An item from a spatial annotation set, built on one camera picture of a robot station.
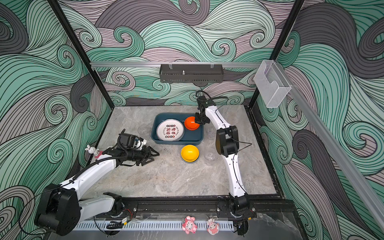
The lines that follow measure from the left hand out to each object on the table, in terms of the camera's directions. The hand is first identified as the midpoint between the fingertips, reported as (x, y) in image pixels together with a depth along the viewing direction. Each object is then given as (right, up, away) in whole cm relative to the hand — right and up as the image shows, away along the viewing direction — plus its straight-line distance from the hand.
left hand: (157, 155), depth 80 cm
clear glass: (-13, +12, +20) cm, 27 cm away
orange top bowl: (+18, +17, +23) cm, 34 cm away
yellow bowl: (+18, -1, +10) cm, 21 cm away
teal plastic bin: (+18, +7, +21) cm, 29 cm away
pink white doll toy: (+28, -29, -15) cm, 43 cm away
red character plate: (+4, +12, +23) cm, 26 cm away
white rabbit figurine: (-41, +1, +7) cm, 41 cm away
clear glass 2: (+32, +10, +20) cm, 39 cm away
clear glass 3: (+31, -4, +10) cm, 33 cm away
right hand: (+25, +18, +23) cm, 39 cm away
